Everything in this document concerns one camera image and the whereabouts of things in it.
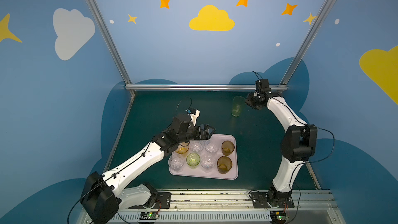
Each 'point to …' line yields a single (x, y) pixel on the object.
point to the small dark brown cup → (227, 148)
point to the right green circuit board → (278, 216)
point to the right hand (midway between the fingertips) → (248, 100)
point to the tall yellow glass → (183, 148)
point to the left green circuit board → (148, 215)
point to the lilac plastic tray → (215, 157)
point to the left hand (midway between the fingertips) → (211, 130)
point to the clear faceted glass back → (211, 145)
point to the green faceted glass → (193, 160)
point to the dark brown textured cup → (224, 164)
